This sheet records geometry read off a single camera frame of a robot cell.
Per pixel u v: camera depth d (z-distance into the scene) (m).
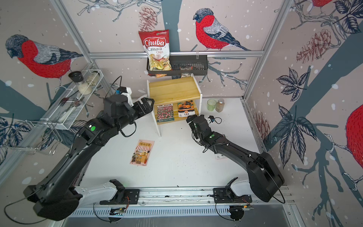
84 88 0.78
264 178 0.42
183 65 1.07
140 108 0.54
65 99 0.71
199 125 0.63
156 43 0.81
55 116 0.66
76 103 0.70
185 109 0.93
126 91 0.57
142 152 0.90
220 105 1.06
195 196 0.75
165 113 0.90
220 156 0.88
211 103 1.08
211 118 0.77
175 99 0.75
